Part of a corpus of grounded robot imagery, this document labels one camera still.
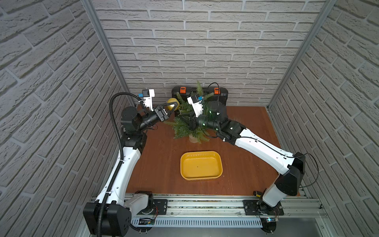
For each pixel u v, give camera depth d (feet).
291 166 1.39
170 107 1.99
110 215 1.22
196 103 1.91
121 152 1.53
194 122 1.95
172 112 1.98
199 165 2.88
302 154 1.44
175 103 1.97
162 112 1.83
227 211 2.44
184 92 2.95
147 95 1.86
